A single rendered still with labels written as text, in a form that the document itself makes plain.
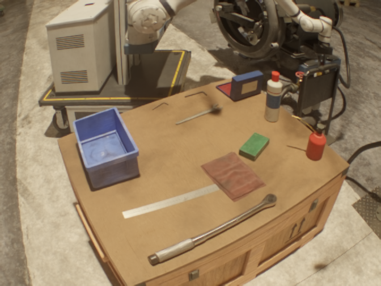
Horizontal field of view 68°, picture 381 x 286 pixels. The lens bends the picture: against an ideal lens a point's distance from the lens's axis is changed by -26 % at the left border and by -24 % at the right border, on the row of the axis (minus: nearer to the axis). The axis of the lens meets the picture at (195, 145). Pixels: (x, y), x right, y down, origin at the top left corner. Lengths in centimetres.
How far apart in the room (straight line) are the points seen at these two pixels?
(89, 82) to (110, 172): 94
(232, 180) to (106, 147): 50
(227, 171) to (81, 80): 113
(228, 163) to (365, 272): 94
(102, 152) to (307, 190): 78
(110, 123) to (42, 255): 78
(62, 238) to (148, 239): 76
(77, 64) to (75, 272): 116
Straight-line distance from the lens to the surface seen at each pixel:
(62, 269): 165
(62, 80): 213
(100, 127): 144
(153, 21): 156
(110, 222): 115
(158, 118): 153
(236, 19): 256
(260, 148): 134
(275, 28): 230
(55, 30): 200
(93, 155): 139
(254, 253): 128
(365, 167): 225
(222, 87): 173
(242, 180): 123
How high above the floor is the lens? 135
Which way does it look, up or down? 40 degrees down
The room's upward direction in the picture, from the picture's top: straight up
